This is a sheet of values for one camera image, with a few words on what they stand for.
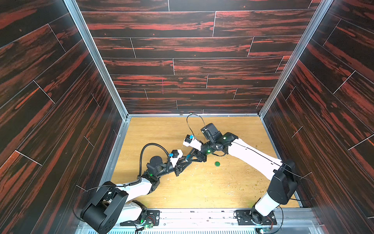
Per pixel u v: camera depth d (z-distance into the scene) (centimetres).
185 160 75
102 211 42
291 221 73
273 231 70
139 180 58
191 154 75
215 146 58
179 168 71
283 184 42
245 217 74
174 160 69
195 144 68
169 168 70
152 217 73
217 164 94
